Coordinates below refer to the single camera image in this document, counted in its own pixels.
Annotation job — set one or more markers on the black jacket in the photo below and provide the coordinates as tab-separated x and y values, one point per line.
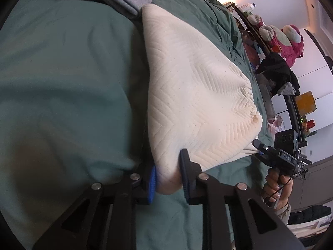
309	213

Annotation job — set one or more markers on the black clothes pile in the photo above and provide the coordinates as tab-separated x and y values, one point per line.
278	67

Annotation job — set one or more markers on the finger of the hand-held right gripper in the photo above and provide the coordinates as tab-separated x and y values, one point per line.
261	146
261	158

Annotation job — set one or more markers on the green duvet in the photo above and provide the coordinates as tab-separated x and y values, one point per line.
65	83

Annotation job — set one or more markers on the grey garment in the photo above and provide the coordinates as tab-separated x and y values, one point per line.
286	89

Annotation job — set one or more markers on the red container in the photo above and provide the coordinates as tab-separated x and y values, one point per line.
308	124

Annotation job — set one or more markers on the person's right hand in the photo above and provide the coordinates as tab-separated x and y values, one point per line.
271	185

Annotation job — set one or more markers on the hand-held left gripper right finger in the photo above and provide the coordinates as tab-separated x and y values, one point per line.
186	187

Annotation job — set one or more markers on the pink bear plush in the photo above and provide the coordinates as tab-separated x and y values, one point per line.
294	44

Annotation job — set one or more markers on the yellow box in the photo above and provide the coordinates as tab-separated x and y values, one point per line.
305	102

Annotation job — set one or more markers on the black metal rack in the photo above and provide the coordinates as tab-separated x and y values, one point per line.
292	104

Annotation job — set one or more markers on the clear plastic bottle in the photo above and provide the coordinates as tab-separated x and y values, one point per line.
247	7

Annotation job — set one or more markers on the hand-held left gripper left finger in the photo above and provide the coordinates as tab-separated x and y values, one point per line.
153	185

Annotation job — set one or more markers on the translucent plastic bag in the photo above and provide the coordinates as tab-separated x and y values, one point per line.
275	126

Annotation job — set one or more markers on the cream textured pants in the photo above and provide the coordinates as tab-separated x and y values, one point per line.
195	83

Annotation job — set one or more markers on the person's right forearm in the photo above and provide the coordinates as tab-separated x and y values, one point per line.
283	213

